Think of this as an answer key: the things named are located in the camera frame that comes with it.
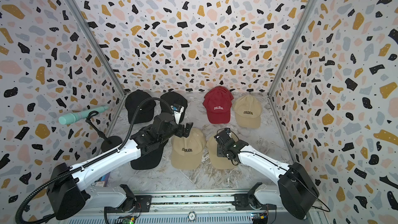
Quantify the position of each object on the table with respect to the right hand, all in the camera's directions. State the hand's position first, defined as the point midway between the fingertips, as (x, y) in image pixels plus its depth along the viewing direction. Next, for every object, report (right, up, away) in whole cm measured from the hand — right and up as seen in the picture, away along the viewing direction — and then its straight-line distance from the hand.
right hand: (224, 149), depth 87 cm
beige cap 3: (-3, -7, -1) cm, 8 cm away
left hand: (-19, +17, -9) cm, 27 cm away
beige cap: (+17, +21, +17) cm, 32 cm away
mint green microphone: (-66, +19, -24) cm, 73 cm away
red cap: (-3, +27, +21) cm, 35 cm away
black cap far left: (-53, +20, +18) cm, 59 cm away
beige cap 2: (-21, -2, 0) cm, 21 cm away
